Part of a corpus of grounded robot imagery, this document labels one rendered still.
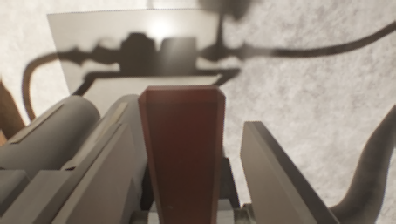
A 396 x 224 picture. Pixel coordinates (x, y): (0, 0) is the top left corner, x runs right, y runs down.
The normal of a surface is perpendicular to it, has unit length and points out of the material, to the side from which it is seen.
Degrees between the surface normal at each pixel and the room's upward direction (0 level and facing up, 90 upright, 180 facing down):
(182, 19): 0
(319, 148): 0
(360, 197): 102
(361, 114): 0
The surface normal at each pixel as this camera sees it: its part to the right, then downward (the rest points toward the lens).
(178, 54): 0.04, 0.48
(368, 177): -0.21, -0.93
